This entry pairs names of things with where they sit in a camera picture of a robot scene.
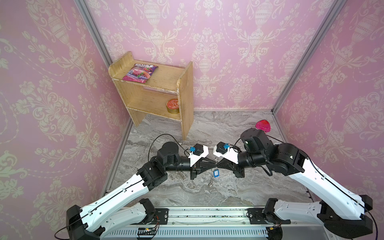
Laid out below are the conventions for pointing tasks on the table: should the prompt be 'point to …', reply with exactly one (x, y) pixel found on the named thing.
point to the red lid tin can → (172, 106)
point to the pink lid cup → (263, 125)
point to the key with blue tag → (216, 173)
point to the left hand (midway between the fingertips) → (214, 166)
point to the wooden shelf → (156, 90)
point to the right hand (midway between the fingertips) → (219, 163)
